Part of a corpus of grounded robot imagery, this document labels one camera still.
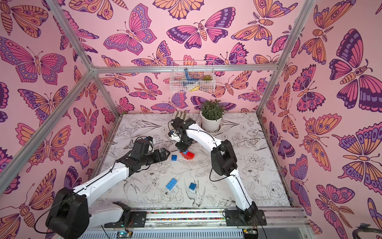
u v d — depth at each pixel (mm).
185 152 895
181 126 698
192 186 833
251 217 638
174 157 945
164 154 773
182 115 1203
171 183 844
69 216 402
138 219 733
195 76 947
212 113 973
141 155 662
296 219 739
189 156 904
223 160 575
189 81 928
